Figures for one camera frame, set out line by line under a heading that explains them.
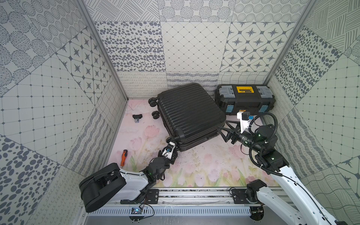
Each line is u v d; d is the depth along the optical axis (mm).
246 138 581
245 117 564
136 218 687
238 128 591
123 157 866
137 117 1072
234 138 589
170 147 687
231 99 985
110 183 471
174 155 841
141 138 980
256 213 702
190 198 749
